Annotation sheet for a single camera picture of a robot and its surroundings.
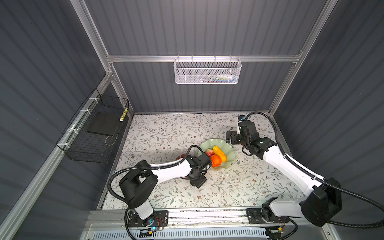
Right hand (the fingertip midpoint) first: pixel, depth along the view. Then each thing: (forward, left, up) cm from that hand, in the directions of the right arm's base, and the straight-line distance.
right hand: (235, 134), depth 82 cm
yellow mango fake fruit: (-2, +9, -16) cm, 18 cm away
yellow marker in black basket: (+7, +62, +9) cm, 63 cm away
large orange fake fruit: (-9, +11, -13) cm, 20 cm away
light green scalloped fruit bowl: (0, +3, -15) cm, 16 cm away
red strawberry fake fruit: (-2, +14, -16) cm, 21 cm away
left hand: (-19, +21, -18) cm, 34 cm away
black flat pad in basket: (-1, +68, +11) cm, 69 cm away
